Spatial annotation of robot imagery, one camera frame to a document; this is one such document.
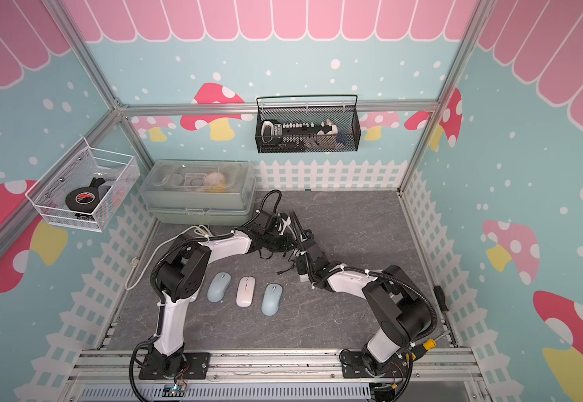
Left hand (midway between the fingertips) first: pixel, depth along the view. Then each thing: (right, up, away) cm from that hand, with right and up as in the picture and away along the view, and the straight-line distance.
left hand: (297, 249), depth 97 cm
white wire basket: (-59, +27, -17) cm, 67 cm away
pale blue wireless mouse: (-8, -14, -12) cm, 20 cm away
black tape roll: (-61, +18, -26) cm, 68 cm away
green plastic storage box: (-39, +23, +3) cm, 45 cm away
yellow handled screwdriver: (+38, -28, -21) cm, 52 cm away
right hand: (+2, -2, -3) cm, 4 cm away
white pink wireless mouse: (-18, -13, -10) cm, 24 cm away
